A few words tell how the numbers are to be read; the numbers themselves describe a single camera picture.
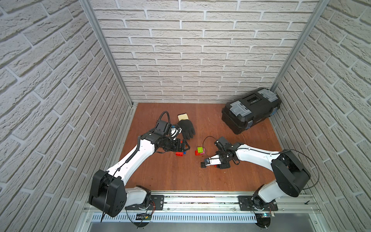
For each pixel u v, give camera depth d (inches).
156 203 29.0
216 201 29.9
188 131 39.6
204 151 34.8
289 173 17.3
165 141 26.7
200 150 34.4
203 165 34.3
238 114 35.4
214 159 30.0
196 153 35.5
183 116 43.2
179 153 35.3
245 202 29.0
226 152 26.6
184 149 27.5
